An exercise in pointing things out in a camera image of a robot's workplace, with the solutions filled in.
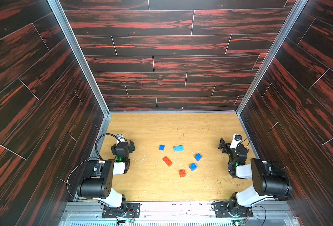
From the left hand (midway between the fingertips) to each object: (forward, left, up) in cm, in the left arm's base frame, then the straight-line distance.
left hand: (124, 142), depth 95 cm
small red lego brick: (-19, -39, -4) cm, 44 cm away
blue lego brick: (-8, -50, -4) cm, 51 cm away
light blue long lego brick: (-1, -38, -4) cm, 39 cm away
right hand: (+2, -72, +3) cm, 73 cm away
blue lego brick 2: (-15, -46, -3) cm, 48 cm away
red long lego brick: (-11, -30, -5) cm, 33 cm away
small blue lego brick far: (-1, -26, -4) cm, 26 cm away
